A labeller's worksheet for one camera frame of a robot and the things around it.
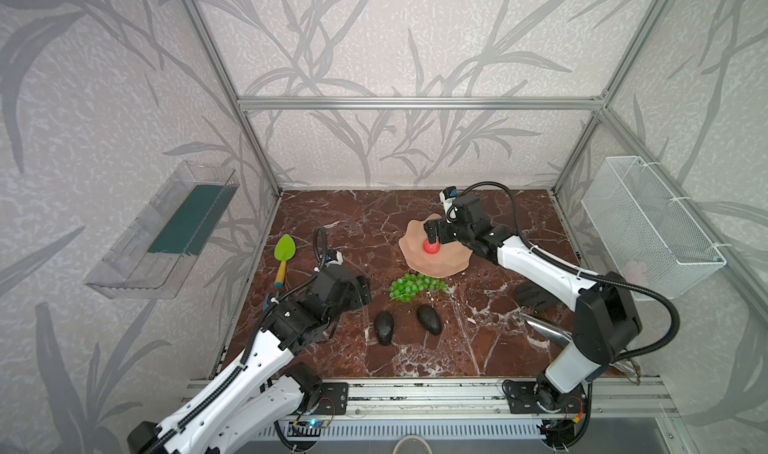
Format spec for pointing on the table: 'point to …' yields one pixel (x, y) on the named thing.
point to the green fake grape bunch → (408, 286)
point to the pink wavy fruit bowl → (450, 258)
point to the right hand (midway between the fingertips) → (439, 212)
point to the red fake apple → (431, 248)
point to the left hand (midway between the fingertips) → (364, 277)
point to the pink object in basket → (635, 273)
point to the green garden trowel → (284, 250)
